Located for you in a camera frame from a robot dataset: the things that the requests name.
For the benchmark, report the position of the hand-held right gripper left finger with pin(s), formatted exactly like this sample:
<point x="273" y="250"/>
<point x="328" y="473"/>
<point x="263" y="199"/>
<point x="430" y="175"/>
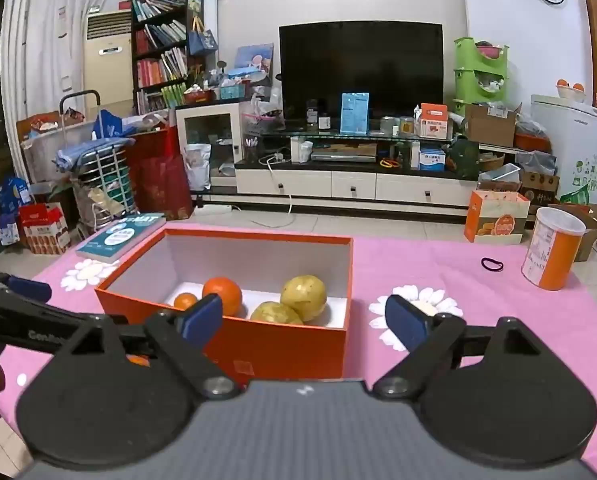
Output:
<point x="203" y="317"/>

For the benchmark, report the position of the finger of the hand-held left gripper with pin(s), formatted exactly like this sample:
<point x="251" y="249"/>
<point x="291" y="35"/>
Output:
<point x="28" y="290"/>
<point x="78" y="319"/>

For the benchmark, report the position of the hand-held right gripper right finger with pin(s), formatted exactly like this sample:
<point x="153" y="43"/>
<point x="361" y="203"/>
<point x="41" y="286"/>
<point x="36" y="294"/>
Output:
<point x="403" y="317"/>

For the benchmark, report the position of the orange cardboard box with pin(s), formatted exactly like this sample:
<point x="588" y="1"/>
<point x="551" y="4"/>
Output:
<point x="278" y="350"/>

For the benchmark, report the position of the large orange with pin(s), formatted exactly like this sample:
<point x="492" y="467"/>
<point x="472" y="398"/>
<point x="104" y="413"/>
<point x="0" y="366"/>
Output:
<point x="226" y="291"/>

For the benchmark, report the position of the pink daisy tablecloth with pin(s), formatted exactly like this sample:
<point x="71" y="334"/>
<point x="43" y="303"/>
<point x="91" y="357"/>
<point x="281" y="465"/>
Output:
<point x="428" y="265"/>

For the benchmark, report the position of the red and white carton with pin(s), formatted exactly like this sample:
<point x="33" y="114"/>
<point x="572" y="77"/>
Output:
<point x="43" y="232"/>

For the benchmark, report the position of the yellow pear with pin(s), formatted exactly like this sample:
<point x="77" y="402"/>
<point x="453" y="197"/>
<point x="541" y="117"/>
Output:
<point x="303" y="295"/>
<point x="273" y="314"/>

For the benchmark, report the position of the teal book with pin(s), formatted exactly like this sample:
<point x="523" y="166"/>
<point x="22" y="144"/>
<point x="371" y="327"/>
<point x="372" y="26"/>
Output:
<point x="123" y="237"/>

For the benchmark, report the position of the blue carton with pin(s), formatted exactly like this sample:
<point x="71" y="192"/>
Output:
<point x="11" y="195"/>

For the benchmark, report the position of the white power strip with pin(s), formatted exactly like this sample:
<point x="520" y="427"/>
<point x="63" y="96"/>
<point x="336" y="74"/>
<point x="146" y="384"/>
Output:
<point x="216" y="208"/>

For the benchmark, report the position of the orange gift bag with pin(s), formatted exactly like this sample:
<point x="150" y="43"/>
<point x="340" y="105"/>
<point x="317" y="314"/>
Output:
<point x="493" y="225"/>

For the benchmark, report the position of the white and black TV cabinet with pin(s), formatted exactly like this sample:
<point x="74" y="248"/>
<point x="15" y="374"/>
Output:
<point x="403" y="187"/>

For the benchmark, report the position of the dark red shopping bag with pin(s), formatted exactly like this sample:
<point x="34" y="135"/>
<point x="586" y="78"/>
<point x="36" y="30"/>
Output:
<point x="163" y="190"/>

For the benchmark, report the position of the translucent storage bin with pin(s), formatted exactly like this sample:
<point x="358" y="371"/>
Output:
<point x="43" y="155"/>

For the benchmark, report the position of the white pouch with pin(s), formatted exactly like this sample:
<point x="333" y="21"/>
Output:
<point x="198" y="167"/>

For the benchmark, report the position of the blue and white box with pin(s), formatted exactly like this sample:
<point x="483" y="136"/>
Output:
<point x="432" y="159"/>

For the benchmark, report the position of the orange and white canister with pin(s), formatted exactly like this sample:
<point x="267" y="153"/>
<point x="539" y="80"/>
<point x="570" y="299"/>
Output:
<point x="553" y="255"/>

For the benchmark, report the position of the dark green bag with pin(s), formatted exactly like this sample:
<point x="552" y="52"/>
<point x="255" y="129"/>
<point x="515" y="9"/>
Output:
<point x="462" y="160"/>

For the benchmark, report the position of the dark pen holder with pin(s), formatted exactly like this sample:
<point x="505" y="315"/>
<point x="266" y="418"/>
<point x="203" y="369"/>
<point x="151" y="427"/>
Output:
<point x="251" y="152"/>

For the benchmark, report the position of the silver disc player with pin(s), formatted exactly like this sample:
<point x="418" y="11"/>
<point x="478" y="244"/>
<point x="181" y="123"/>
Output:
<point x="343" y="155"/>

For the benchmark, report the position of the white plastic bin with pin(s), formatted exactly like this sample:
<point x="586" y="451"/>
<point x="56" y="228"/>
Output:
<point x="501" y="174"/>

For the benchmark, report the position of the red paper bag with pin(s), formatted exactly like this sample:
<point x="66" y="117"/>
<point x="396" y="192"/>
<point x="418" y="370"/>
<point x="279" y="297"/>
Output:
<point x="151" y="142"/>

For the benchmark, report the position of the white glass-door cabinet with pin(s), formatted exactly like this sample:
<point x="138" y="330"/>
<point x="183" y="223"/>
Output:
<point x="211" y="132"/>

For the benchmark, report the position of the blue bag with white logo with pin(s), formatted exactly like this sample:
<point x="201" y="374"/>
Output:
<point x="111" y="122"/>

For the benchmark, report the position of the printed brown cardboard box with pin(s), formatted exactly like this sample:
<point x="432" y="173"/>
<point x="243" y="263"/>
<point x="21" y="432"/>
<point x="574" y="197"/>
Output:
<point x="541" y="187"/>

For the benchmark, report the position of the glass jar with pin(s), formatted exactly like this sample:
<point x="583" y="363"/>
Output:
<point x="388" y="126"/>
<point x="406" y="126"/>

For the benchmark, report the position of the orange and white medicine box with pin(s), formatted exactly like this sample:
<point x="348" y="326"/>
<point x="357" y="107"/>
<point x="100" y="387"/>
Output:
<point x="434" y="122"/>

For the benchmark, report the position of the plain cardboard box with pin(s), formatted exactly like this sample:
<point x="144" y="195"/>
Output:
<point x="591" y="240"/>

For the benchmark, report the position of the pink basket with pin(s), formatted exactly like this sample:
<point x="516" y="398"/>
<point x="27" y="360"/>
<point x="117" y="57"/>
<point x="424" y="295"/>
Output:
<point x="263" y="122"/>

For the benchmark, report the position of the open cardboard box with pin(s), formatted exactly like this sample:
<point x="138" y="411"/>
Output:
<point x="488" y="127"/>

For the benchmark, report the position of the small dark jar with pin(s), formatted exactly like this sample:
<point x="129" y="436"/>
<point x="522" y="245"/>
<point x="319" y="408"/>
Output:
<point x="324" y="122"/>

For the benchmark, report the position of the blue standing card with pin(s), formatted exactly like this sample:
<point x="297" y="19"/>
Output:
<point x="354" y="112"/>

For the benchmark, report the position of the green snack bag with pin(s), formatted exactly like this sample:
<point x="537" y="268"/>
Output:
<point x="576" y="196"/>

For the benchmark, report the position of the orange basin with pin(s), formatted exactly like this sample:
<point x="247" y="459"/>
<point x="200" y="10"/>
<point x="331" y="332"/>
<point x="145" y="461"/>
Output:
<point x="531" y="142"/>

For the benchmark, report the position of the red basket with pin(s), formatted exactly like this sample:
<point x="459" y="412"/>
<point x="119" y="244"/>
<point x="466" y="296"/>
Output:
<point x="199" y="97"/>

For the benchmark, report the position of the dark bottle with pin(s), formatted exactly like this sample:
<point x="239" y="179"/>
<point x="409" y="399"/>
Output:
<point x="312" y="115"/>

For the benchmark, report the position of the blue basket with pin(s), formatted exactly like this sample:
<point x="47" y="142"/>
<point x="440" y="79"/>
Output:
<point x="233" y="92"/>

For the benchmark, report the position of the beige standing air conditioner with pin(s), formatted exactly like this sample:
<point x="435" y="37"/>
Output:
<point x="107" y="70"/>

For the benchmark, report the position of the white refrigerator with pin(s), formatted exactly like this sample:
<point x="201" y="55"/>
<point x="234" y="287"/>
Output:
<point x="568" y="130"/>

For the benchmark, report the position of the white curtain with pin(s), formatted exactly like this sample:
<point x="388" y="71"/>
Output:
<point x="43" y="35"/>

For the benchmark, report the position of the dark bookshelf with books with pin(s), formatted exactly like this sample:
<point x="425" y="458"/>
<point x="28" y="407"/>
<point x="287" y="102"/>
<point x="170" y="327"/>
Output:
<point x="161" y="65"/>

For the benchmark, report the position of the black television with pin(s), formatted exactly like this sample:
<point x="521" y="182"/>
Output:
<point x="363" y="60"/>

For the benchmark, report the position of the picture poster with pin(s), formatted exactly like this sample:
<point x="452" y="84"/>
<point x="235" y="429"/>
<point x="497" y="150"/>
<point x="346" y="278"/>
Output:
<point x="253" y="60"/>

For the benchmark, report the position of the green stacking bins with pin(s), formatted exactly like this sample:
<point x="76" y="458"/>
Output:
<point x="461" y="60"/>

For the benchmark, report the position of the blue tote bag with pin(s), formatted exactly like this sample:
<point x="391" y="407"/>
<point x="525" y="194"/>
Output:
<point x="203" y="41"/>

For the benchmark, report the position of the white bowl of oranges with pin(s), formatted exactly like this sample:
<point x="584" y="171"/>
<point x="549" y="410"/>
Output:
<point x="571" y="94"/>

